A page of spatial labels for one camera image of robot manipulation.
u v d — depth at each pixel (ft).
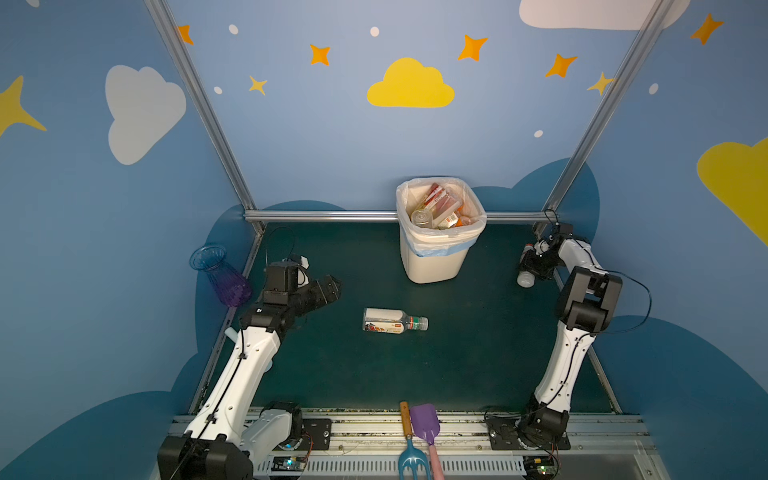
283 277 1.92
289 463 2.35
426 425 2.47
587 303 2.04
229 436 1.28
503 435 2.45
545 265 3.04
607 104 2.79
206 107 2.79
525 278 3.23
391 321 2.95
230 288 2.99
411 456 2.31
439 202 2.83
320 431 2.46
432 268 3.41
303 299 2.16
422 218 2.71
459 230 2.66
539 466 2.34
